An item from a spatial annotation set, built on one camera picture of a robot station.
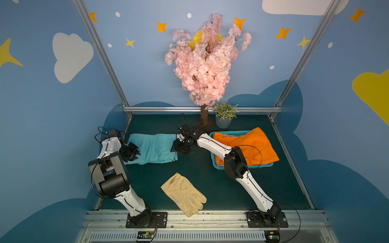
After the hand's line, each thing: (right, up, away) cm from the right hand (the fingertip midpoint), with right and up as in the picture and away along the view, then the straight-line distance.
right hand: (175, 149), depth 95 cm
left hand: (-22, -2, -4) cm, 22 cm away
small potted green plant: (+34, +24, +6) cm, 42 cm away
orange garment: (+49, +3, -6) cm, 49 cm away
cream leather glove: (+9, -25, -13) cm, 29 cm away
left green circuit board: (-11, -38, -24) cm, 46 cm away
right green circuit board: (+51, -40, -22) cm, 69 cm away
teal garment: (-15, +1, +4) cm, 16 cm away
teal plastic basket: (+39, +10, +4) cm, 40 cm away
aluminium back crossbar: (+15, +29, +19) cm, 37 cm away
